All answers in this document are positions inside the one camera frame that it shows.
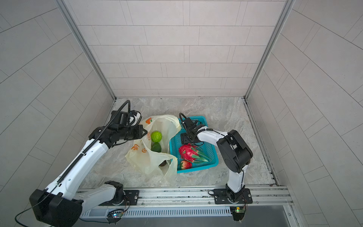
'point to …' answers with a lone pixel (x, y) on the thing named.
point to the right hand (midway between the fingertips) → (187, 139)
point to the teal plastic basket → (210, 151)
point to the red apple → (185, 165)
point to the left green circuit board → (115, 216)
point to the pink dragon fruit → (192, 152)
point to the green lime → (156, 147)
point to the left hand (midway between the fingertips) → (150, 130)
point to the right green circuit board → (238, 212)
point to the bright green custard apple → (156, 136)
